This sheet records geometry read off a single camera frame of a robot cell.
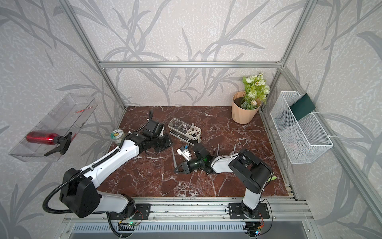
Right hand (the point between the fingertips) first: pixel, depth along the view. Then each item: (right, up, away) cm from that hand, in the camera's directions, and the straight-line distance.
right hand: (175, 171), depth 79 cm
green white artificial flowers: (+49, +46, +13) cm, 68 cm away
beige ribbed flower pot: (+41, +31, +23) cm, 56 cm away
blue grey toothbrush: (+36, +9, +17) cm, 41 cm away
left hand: (-1, +15, +2) cm, 15 cm away
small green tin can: (-40, +18, +14) cm, 46 cm away
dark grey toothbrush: (-1, +7, +1) cm, 7 cm away
